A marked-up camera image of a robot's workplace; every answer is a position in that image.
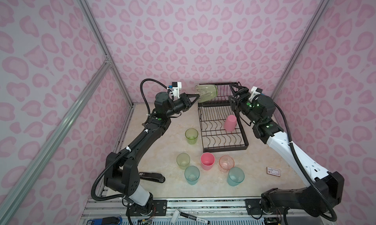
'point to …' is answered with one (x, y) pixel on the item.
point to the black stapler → (152, 176)
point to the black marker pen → (177, 213)
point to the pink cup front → (207, 160)
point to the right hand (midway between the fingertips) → (228, 88)
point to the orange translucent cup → (225, 163)
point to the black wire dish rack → (215, 137)
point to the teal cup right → (236, 176)
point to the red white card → (273, 171)
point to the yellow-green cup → (182, 160)
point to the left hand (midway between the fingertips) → (201, 93)
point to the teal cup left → (192, 174)
